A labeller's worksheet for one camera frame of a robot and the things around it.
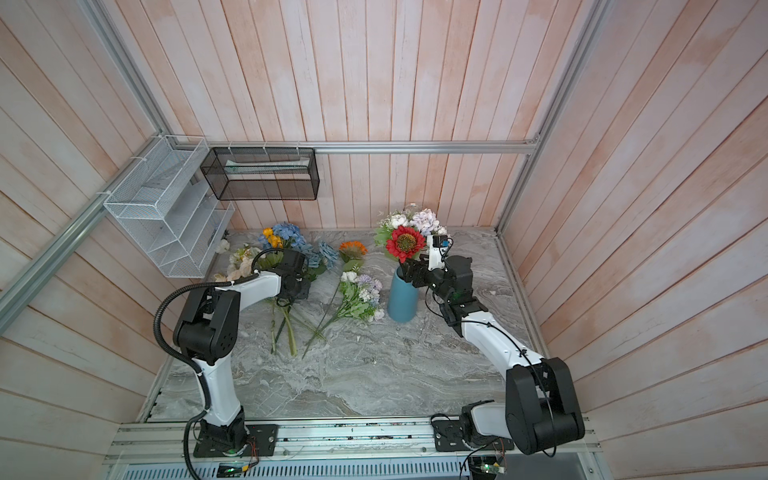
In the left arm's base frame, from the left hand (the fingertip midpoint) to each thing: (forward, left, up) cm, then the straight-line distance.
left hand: (299, 293), depth 101 cm
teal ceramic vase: (-10, -35, +14) cm, 39 cm away
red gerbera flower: (-5, -34, +32) cm, 47 cm away
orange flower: (+16, -18, +4) cm, 24 cm away
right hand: (-1, -36, +22) cm, 43 cm away
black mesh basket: (+37, +15, +24) cm, 46 cm away
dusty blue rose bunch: (+10, -7, +9) cm, 16 cm away
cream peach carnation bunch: (+6, +19, +9) cm, 22 cm away
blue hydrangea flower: (+19, +4, +11) cm, 22 cm away
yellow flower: (+16, +10, +10) cm, 21 cm away
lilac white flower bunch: (0, -39, +35) cm, 52 cm away
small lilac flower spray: (-5, -20, +7) cm, 22 cm away
